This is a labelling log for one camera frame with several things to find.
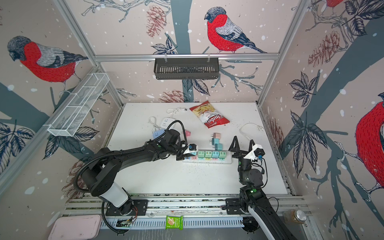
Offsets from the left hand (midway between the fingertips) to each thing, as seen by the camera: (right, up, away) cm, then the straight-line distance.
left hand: (193, 151), depth 84 cm
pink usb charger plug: (+16, +7, +16) cm, 24 cm away
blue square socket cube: (-25, +8, +17) cm, 31 cm away
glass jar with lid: (+45, -24, -20) cm, 54 cm away
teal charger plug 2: (+16, 0, +11) cm, 20 cm away
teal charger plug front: (+13, -3, +2) cm, 13 cm away
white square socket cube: (-21, +16, +23) cm, 35 cm away
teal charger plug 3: (+1, -1, -1) cm, 2 cm away
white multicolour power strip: (+1, -6, +4) cm, 8 cm away
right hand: (+24, +8, -12) cm, 28 cm away
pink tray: (-55, -32, -15) cm, 66 cm away
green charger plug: (+9, -2, +2) cm, 9 cm away
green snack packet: (-8, -30, -15) cm, 34 cm away
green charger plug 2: (+5, -3, +2) cm, 6 cm away
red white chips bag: (+11, +21, +23) cm, 33 cm away
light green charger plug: (+17, -3, +2) cm, 18 cm away
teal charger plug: (+14, +4, +12) cm, 19 cm away
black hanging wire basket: (-5, +55, +22) cm, 59 cm away
